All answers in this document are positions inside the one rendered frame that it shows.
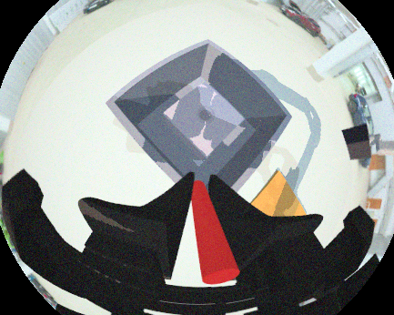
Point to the red peg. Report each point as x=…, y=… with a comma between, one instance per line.
x=216, y=259

